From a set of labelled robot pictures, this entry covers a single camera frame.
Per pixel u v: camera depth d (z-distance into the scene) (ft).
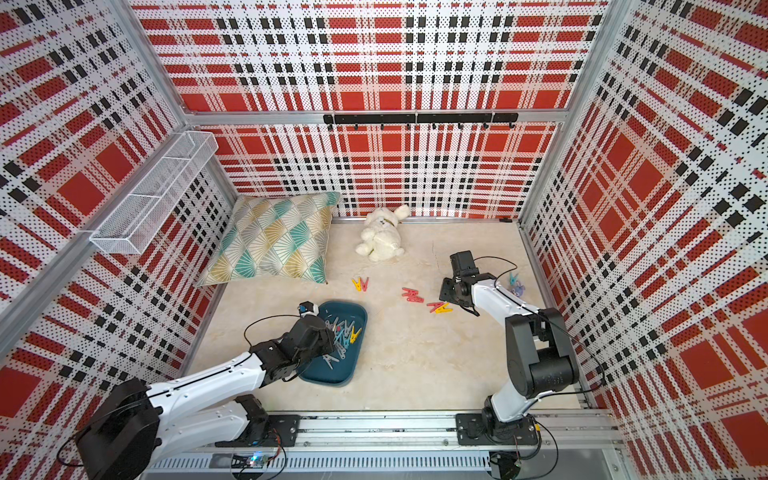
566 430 2.46
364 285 3.33
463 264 2.45
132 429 1.33
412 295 3.24
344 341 2.89
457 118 2.91
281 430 2.43
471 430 2.37
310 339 2.17
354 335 2.91
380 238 3.35
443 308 3.14
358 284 3.32
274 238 3.07
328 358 2.76
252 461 2.27
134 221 2.31
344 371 2.74
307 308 2.55
